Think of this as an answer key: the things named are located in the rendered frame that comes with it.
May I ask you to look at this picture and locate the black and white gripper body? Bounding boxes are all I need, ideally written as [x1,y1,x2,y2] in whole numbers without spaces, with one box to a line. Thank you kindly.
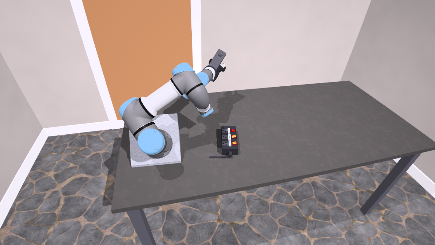
[204,65,223,82]

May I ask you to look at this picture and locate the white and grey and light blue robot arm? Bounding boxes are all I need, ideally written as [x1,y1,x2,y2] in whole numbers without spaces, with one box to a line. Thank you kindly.
[119,62,215,158]

